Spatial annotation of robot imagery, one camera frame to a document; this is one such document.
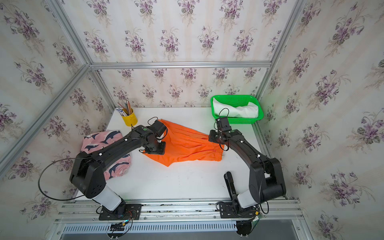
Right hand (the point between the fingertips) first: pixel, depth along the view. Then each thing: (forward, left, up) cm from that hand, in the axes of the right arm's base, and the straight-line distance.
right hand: (212, 137), depth 90 cm
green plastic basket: (+40, -26, -6) cm, 48 cm away
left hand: (-11, +29, -1) cm, 31 cm away
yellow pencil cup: (+16, +57, -3) cm, 59 cm away
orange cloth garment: (-1, +18, -8) cm, 20 cm away
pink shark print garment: (-1, +73, -4) cm, 73 cm away
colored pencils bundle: (+21, +58, +4) cm, 62 cm away
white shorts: (+28, -9, -4) cm, 30 cm away
